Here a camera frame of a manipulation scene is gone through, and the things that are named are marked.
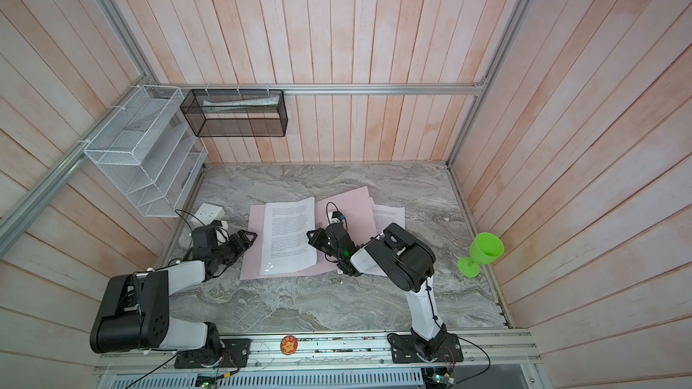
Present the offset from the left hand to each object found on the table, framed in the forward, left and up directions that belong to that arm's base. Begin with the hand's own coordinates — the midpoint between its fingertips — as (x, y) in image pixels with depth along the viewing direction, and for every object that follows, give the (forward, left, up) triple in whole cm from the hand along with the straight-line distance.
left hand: (253, 243), depth 93 cm
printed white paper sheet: (+1, -11, -2) cm, 11 cm away
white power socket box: (+12, +19, +1) cm, 23 cm away
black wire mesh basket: (+46, +11, +22) cm, 52 cm away
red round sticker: (-31, -16, -2) cm, 35 cm away
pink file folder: (+14, -37, +3) cm, 39 cm away
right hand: (+3, -18, +1) cm, 18 cm away
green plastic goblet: (-8, -73, +13) cm, 75 cm away
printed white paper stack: (+14, -50, -2) cm, 52 cm away
